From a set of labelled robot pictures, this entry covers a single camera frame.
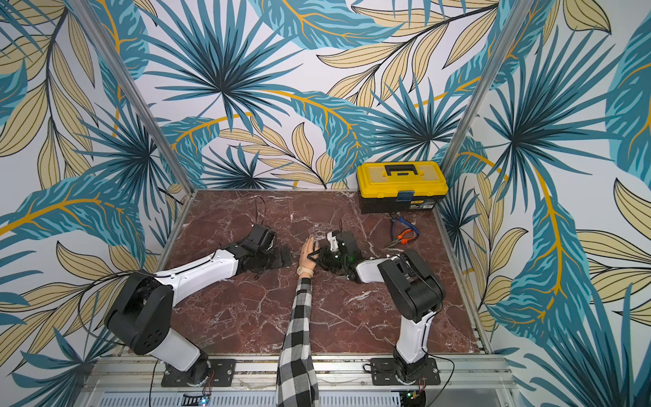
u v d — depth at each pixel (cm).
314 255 92
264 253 75
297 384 68
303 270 88
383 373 73
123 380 75
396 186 101
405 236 103
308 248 95
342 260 77
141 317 44
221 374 73
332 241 90
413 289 50
